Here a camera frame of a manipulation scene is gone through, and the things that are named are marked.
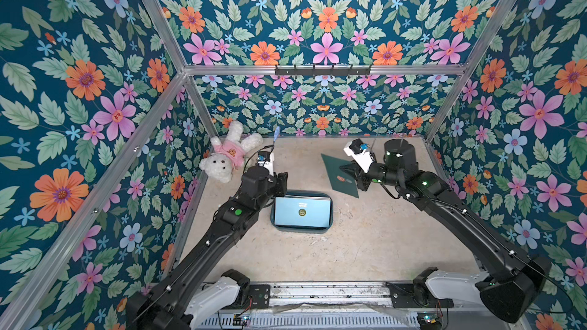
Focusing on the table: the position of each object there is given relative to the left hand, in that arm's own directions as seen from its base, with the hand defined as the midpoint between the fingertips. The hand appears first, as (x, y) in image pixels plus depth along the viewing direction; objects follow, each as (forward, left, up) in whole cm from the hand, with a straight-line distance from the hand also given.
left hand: (287, 172), depth 76 cm
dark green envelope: (-4, -18, -2) cm, 18 cm away
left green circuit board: (-37, +18, -26) cm, 49 cm away
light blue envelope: (-5, -4, -20) cm, 21 cm away
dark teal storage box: (-11, -5, -24) cm, 27 cm away
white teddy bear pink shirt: (+26, +27, -17) cm, 41 cm away
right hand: (-3, -19, +7) cm, 20 cm away
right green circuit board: (-43, -42, -27) cm, 66 cm away
